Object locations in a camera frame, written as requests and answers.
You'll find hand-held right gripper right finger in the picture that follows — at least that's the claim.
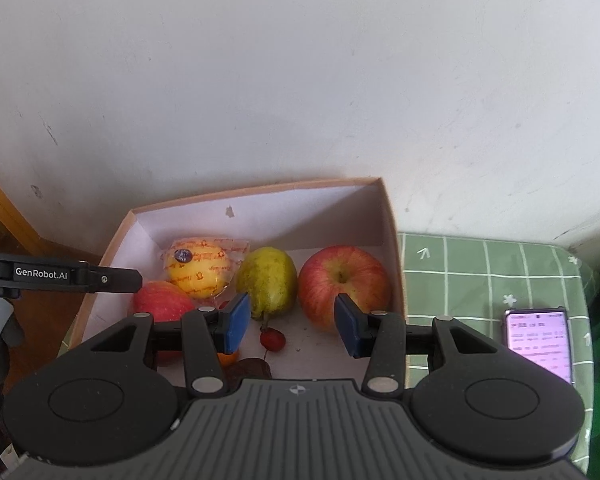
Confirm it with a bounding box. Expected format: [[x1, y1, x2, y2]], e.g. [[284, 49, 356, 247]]
[[334, 294, 516, 397]]

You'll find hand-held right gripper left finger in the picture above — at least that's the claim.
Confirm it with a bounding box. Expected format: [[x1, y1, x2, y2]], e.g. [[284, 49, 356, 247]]
[[65, 292, 252, 400]]

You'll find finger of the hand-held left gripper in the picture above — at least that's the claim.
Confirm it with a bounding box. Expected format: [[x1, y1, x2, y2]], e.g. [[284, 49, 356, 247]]
[[82, 266, 144, 295]]

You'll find dark brown date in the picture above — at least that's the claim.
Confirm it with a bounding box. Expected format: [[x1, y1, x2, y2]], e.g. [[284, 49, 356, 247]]
[[223, 358, 273, 382]]

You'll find green pear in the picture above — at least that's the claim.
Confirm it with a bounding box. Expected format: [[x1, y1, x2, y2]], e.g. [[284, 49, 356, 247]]
[[236, 246, 298, 333]]

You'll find dark red apple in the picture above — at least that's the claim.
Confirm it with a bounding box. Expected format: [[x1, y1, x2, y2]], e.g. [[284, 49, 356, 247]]
[[132, 280, 197, 366]]

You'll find striped red yellow apple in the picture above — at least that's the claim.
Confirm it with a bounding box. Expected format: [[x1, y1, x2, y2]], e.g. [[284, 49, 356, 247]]
[[297, 245, 393, 335]]

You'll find plastic-wrapped yellow citrus fruit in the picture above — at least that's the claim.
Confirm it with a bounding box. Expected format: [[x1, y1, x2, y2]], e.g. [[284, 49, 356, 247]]
[[159, 236, 251, 300]]

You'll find brown cardboard box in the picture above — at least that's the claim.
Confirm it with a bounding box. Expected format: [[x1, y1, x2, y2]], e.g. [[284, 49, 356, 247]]
[[62, 176, 408, 391]]

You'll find green checkered tablecloth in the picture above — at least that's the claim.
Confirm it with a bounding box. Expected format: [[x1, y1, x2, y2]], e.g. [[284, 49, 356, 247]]
[[396, 231, 600, 391]]

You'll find smartphone with lit screen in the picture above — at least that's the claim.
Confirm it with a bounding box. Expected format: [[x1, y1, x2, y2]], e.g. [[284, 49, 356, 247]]
[[503, 307, 576, 386]]

